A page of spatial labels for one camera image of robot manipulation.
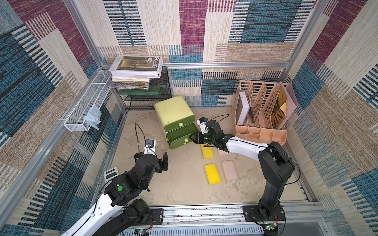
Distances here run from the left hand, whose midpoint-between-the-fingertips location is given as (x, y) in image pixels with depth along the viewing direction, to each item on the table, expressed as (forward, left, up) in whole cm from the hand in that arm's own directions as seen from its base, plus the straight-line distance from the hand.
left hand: (157, 152), depth 70 cm
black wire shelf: (+56, +27, -16) cm, 64 cm away
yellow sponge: (+13, -27, -23) cm, 38 cm away
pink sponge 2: (-1, -31, 0) cm, 31 cm away
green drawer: (+19, -11, -10) cm, 24 cm away
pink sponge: (0, -38, -22) cm, 44 cm away
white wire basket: (+10, +37, +11) cm, 40 cm away
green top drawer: (+22, -11, -4) cm, 25 cm away
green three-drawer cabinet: (+21, -8, -1) cm, 23 cm away
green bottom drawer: (+13, -9, -11) cm, 19 cm away
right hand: (+17, -16, -11) cm, 25 cm away
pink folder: (+26, -71, +7) cm, 76 cm away
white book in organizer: (+32, -51, -3) cm, 61 cm away
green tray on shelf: (+43, +10, +3) cm, 44 cm away
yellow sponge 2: (-1, -28, -24) cm, 37 cm away
